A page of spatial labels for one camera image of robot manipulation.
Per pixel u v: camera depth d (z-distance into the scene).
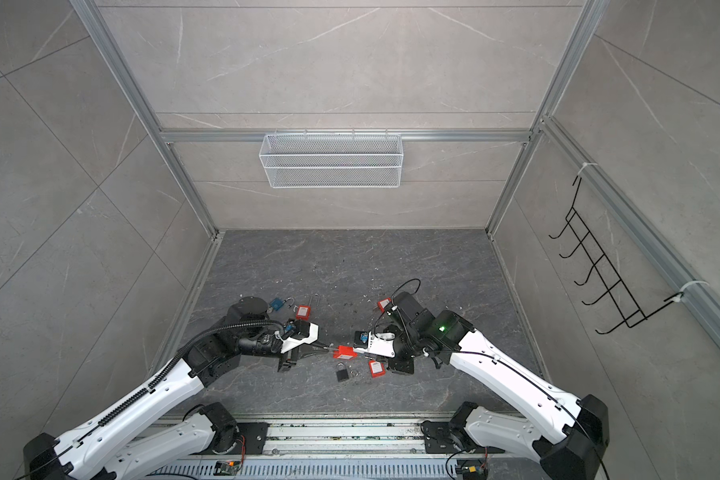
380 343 0.61
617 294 0.64
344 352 0.65
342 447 0.73
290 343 0.56
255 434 0.73
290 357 0.58
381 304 0.97
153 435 0.54
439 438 0.73
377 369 0.84
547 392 0.41
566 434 0.38
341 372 0.84
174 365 0.48
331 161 1.01
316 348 0.63
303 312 0.95
